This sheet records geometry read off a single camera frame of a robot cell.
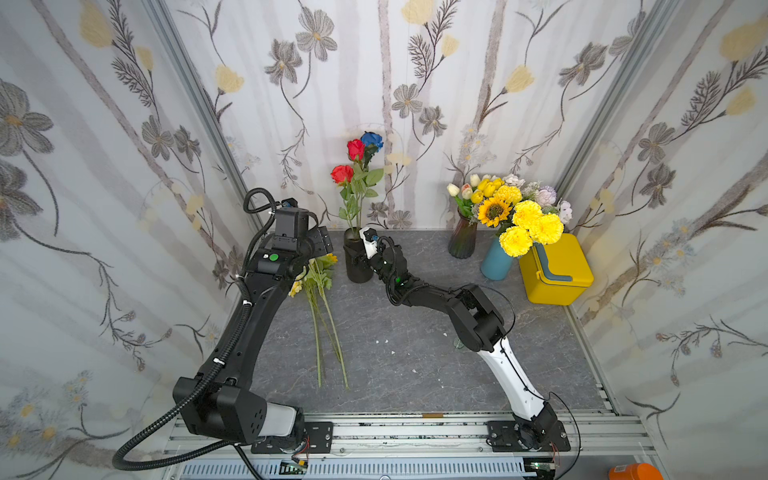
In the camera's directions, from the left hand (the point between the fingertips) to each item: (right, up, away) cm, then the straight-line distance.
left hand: (317, 235), depth 77 cm
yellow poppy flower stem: (-4, -31, +14) cm, 34 cm away
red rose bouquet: (+10, +18, +11) cm, 23 cm away
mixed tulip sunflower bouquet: (+47, +10, +5) cm, 49 cm away
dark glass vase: (+45, -1, +30) cm, 54 cm away
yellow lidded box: (+70, -11, +13) cm, 72 cm away
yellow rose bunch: (-6, -14, +21) cm, 27 cm away
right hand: (+9, +2, +14) cm, 17 cm away
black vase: (+9, -9, +14) cm, 19 cm away
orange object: (+71, -51, -15) cm, 89 cm away
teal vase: (+56, -8, +24) cm, 62 cm away
